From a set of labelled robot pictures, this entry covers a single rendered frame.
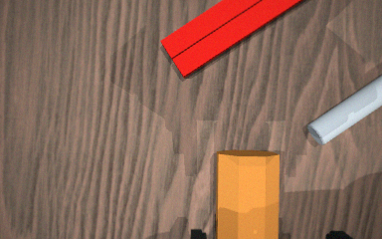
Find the orange-brown hexagonal prism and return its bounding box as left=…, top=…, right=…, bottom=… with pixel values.
left=216, top=150, right=280, bottom=239

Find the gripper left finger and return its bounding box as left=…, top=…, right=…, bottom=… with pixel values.
left=191, top=229, right=207, bottom=239

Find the grey cylinder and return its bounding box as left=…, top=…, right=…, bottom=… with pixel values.
left=307, top=76, right=382, bottom=145

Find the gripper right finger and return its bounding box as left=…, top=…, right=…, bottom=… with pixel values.
left=325, top=231, right=353, bottom=239

